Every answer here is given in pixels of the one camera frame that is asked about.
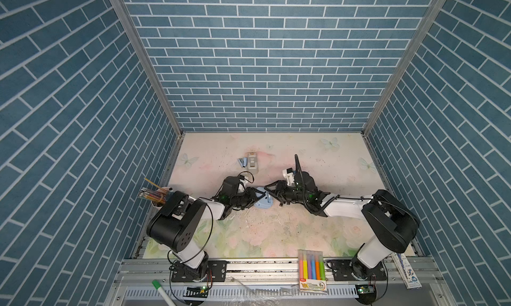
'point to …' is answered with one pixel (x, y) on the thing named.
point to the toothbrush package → (408, 275)
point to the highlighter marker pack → (312, 272)
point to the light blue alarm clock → (265, 202)
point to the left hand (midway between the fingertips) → (267, 198)
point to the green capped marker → (158, 287)
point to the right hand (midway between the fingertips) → (267, 190)
